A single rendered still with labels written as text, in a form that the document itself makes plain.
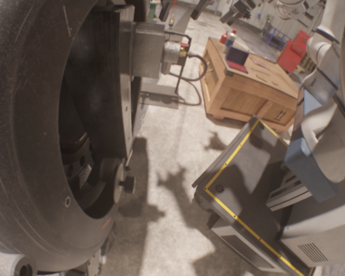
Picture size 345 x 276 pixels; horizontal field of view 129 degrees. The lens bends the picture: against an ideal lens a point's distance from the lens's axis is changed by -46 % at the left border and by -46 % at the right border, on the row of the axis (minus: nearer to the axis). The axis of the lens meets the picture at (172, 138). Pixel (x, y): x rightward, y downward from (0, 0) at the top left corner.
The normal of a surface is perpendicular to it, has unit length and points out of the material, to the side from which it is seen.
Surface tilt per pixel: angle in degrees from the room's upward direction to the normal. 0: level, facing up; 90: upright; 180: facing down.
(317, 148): 89
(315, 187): 90
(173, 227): 0
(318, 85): 68
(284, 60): 90
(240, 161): 0
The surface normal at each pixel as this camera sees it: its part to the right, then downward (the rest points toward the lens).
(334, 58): -0.95, 0.09
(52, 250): 0.95, 0.29
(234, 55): -0.02, 0.74
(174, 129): 0.19, -0.57
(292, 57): -0.61, 0.57
